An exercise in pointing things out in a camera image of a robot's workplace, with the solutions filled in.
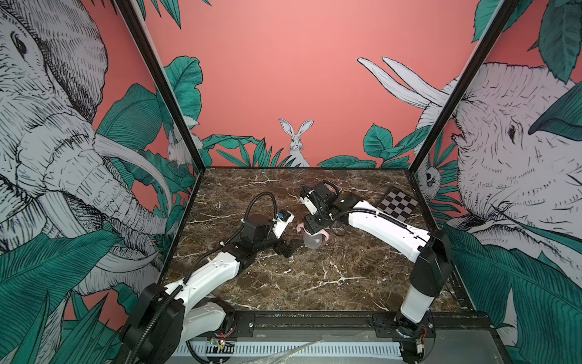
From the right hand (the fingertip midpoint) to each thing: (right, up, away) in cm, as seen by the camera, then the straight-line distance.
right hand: (310, 219), depth 83 cm
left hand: (-6, -4, -2) cm, 7 cm away
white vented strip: (+22, -39, -13) cm, 47 cm away
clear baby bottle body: (+1, -10, +9) cm, 14 cm away
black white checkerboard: (+42, +4, +21) cm, 47 cm away
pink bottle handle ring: (+4, -5, 0) cm, 6 cm away
